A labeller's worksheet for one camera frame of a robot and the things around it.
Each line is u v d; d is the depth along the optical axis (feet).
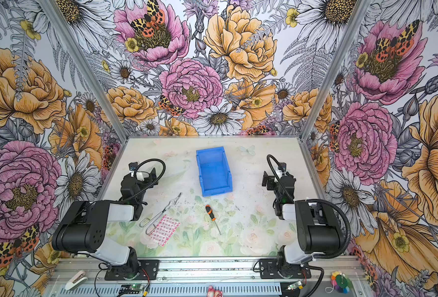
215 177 3.43
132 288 2.31
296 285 2.35
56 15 2.40
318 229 1.52
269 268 2.43
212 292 2.19
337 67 2.91
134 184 2.39
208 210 2.93
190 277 2.43
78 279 2.30
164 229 2.79
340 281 2.34
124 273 2.24
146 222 2.86
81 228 1.49
